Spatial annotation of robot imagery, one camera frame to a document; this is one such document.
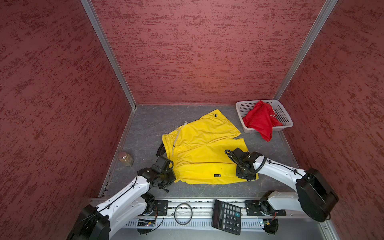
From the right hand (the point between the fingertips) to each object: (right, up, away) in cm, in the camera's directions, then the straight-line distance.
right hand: (242, 178), depth 84 cm
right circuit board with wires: (+10, -18, -13) cm, 25 cm away
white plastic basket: (+11, +43, +30) cm, 54 cm away
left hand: (-39, -2, -1) cm, 39 cm away
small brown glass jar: (-66, +12, -2) cm, 67 cm away
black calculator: (-12, -13, -14) cm, 22 cm away
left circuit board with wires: (-53, -18, -11) cm, 57 cm away
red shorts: (+17, +35, +11) cm, 40 cm away
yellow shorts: (-26, +14, +11) cm, 32 cm away
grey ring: (-29, -13, -12) cm, 34 cm away
